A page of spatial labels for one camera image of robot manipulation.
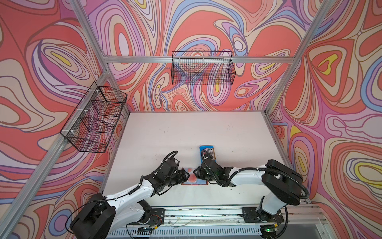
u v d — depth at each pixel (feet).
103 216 1.32
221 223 2.37
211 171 2.19
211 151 3.06
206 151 3.06
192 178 2.71
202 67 3.15
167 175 2.16
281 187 1.49
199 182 2.75
